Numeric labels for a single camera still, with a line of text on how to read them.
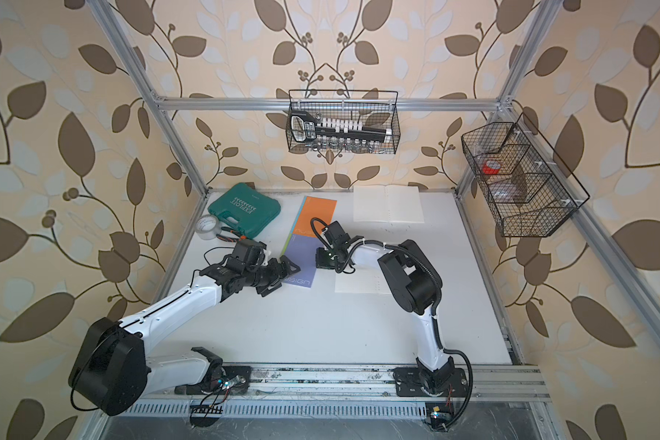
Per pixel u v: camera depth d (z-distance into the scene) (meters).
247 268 0.67
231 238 1.04
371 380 0.75
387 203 1.18
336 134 0.83
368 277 0.95
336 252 0.75
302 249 1.02
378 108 0.91
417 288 0.54
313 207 1.16
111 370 0.41
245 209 1.08
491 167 0.81
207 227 1.07
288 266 0.77
